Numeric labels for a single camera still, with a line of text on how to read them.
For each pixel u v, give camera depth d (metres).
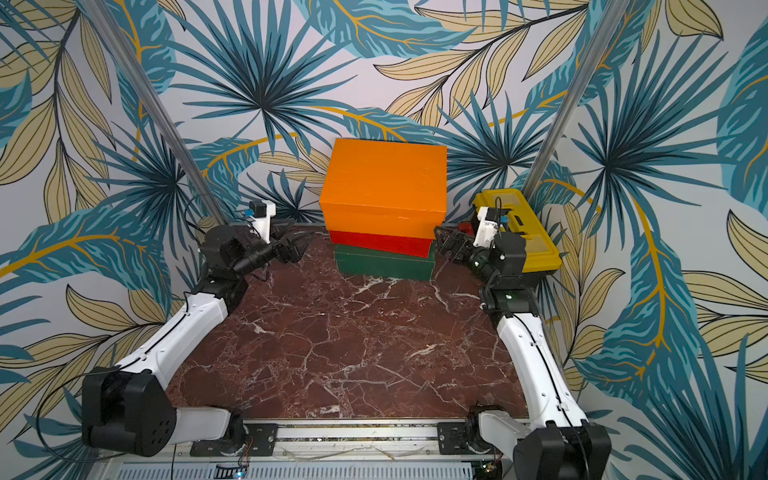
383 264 1.03
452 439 0.73
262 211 0.64
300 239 0.67
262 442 0.73
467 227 1.17
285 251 0.67
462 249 0.63
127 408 0.40
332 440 0.75
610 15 0.69
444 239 0.64
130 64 0.75
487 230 0.64
